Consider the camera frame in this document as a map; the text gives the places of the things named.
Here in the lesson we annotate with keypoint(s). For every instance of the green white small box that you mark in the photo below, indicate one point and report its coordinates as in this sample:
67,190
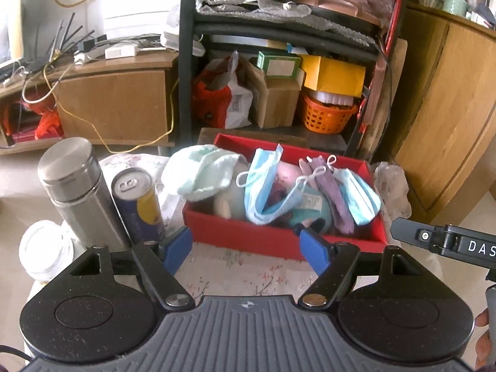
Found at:
278,65

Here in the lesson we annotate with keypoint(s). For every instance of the wooden cupboard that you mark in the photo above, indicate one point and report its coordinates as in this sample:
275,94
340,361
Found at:
442,127

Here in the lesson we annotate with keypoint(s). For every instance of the yellow box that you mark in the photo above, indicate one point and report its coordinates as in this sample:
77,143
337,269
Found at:
332,76

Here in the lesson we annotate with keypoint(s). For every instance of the stainless steel thermos flask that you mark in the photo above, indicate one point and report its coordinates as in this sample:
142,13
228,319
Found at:
71,174

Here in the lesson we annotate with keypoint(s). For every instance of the brown cardboard box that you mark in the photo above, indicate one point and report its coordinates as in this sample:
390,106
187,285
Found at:
274,100

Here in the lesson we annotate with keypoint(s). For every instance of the black metal shelf rack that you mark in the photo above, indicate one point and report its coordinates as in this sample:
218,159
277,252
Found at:
319,34

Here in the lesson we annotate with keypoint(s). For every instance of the cream white plush toy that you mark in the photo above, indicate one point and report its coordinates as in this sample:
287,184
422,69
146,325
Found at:
229,203

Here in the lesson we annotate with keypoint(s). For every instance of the pink pig plush toy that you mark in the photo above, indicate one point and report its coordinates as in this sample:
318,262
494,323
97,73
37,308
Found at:
314,204

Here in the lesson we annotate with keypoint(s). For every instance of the blue yellow drink can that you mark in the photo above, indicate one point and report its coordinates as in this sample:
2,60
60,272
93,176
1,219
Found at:
134,194

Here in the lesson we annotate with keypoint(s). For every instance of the blue surgical face mask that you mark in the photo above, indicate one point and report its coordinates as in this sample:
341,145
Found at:
258,181

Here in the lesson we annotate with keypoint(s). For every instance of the Moccona glass coffee jar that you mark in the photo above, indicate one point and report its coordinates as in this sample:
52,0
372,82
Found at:
44,251

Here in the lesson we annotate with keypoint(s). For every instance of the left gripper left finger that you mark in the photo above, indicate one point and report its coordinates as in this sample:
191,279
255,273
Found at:
158,263

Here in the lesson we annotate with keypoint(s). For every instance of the red white plastic bag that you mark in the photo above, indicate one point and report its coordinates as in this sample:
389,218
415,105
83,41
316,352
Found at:
219,100

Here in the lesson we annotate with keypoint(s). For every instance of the orange plastic basket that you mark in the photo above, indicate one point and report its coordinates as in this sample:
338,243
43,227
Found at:
324,119

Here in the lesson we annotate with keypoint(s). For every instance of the red cardboard box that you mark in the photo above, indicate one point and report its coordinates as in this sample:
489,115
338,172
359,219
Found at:
208,228

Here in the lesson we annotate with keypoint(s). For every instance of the person right hand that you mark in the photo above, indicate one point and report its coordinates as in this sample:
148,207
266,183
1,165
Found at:
484,345

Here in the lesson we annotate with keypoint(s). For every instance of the wooden low cabinet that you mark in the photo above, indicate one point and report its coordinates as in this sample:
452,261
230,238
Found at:
127,101

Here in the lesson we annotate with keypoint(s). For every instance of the floral white tablecloth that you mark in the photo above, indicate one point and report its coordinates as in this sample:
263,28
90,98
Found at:
208,270

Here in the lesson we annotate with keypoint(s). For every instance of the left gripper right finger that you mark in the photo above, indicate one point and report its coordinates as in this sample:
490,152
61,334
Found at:
334,265

